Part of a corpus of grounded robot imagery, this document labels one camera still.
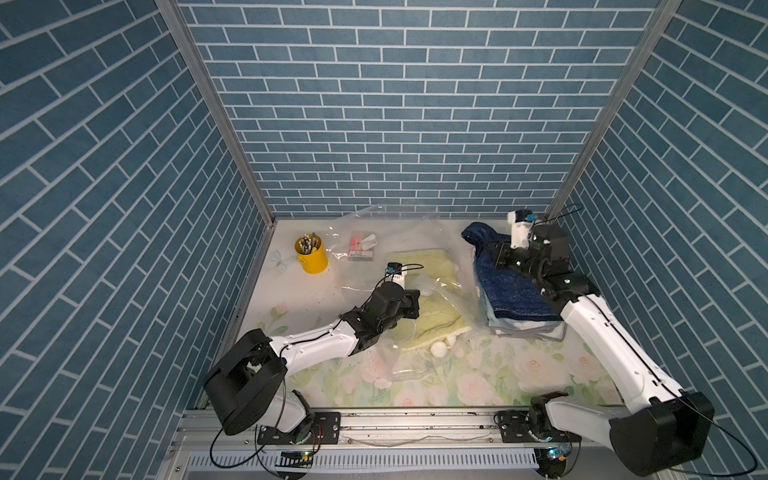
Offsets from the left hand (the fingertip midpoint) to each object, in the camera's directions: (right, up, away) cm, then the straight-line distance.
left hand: (428, 296), depth 82 cm
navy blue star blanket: (+24, +1, +2) cm, 24 cm away
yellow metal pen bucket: (-37, +11, +14) cm, 41 cm away
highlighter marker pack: (-24, +12, +26) cm, 38 cm away
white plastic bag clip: (-20, +15, +26) cm, 36 cm away
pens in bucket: (-36, +15, +9) cm, 40 cm away
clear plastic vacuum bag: (-9, +21, +31) cm, 38 cm away
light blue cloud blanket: (+21, -6, -2) cm, 22 cm away
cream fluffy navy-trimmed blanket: (+34, -10, 0) cm, 35 cm away
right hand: (+16, +15, -5) cm, 22 cm away
